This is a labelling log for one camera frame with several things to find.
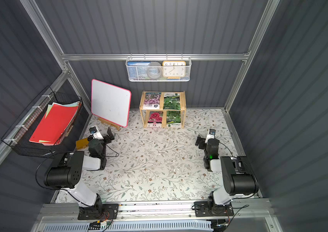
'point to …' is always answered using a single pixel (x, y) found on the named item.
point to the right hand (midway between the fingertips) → (210, 136)
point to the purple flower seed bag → (152, 100)
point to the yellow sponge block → (82, 143)
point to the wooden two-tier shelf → (163, 101)
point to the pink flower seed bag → (155, 119)
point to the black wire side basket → (18, 137)
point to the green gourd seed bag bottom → (173, 119)
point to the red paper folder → (57, 118)
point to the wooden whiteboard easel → (108, 123)
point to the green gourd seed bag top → (171, 101)
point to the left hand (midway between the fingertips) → (100, 129)
